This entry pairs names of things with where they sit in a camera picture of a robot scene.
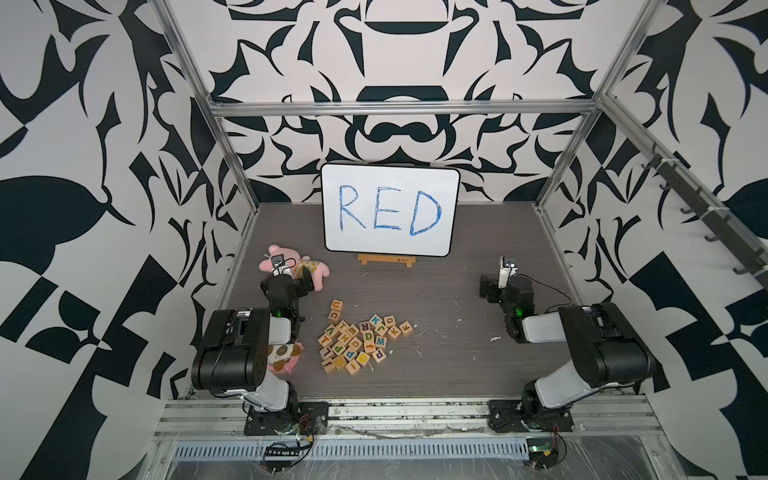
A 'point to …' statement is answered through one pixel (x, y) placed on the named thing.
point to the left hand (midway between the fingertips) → (285, 267)
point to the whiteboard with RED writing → (390, 209)
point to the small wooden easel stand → (389, 258)
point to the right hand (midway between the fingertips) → (500, 271)
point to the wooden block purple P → (379, 355)
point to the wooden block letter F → (406, 327)
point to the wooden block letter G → (389, 320)
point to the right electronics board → (542, 452)
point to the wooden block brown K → (394, 332)
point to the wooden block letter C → (334, 316)
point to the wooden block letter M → (380, 341)
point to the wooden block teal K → (375, 320)
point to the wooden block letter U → (337, 304)
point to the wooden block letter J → (381, 329)
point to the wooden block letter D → (369, 337)
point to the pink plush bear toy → (294, 262)
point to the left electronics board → (282, 451)
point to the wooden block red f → (370, 347)
